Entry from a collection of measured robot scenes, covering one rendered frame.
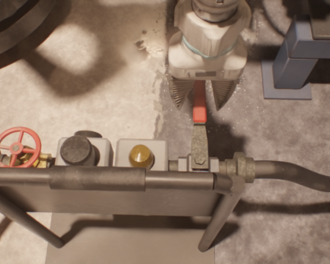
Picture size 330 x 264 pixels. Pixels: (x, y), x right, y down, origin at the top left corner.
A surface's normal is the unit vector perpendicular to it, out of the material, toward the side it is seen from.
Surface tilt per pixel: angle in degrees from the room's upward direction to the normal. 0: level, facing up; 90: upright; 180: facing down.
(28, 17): 90
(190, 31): 90
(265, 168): 15
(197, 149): 0
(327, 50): 90
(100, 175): 0
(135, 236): 0
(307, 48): 90
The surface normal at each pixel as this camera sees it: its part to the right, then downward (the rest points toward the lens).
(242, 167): 0.00, -0.26
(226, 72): -0.03, 0.91
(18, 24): 0.70, 0.65
